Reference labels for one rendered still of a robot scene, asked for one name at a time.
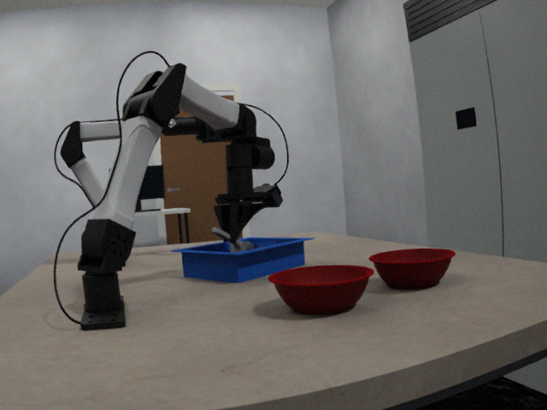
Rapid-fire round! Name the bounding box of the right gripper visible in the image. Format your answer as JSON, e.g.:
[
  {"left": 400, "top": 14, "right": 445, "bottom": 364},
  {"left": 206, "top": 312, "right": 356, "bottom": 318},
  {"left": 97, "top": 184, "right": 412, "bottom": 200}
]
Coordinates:
[{"left": 214, "top": 167, "right": 268, "bottom": 243}]

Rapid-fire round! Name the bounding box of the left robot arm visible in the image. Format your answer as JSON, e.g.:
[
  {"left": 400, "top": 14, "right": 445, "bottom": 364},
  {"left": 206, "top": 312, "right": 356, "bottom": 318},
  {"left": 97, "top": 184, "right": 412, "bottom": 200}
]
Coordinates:
[{"left": 61, "top": 117, "right": 180, "bottom": 205}]

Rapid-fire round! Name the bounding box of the dark red bowl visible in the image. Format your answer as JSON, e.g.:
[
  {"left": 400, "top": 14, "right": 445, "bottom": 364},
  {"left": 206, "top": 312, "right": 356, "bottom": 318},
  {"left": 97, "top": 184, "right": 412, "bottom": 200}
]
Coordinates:
[
  {"left": 369, "top": 249, "right": 456, "bottom": 290},
  {"left": 268, "top": 265, "right": 374, "bottom": 315}
]

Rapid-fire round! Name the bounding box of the grey scoop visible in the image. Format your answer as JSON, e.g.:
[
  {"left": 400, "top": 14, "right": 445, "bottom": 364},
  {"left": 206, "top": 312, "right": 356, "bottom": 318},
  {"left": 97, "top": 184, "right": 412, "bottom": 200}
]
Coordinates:
[{"left": 212, "top": 227, "right": 255, "bottom": 253}]

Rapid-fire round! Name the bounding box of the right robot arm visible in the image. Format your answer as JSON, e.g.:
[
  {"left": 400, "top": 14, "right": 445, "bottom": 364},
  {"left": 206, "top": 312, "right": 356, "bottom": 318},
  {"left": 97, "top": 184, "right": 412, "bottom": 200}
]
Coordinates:
[{"left": 78, "top": 63, "right": 275, "bottom": 331}]

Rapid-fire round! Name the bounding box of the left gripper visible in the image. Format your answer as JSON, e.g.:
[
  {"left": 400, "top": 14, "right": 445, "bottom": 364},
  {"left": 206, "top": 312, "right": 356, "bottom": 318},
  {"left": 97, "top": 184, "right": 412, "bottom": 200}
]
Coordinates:
[{"left": 179, "top": 116, "right": 219, "bottom": 144}]

